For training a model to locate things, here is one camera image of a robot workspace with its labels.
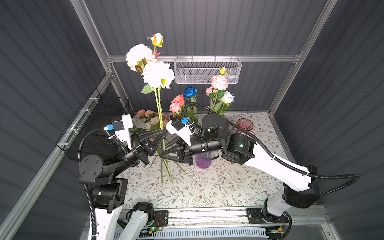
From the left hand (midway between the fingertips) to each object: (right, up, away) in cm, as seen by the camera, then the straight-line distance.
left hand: (168, 132), depth 44 cm
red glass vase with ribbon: (+39, +4, +45) cm, 59 cm away
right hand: (-3, -8, +3) cm, 9 cm away
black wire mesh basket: (-45, +9, +35) cm, 57 cm away
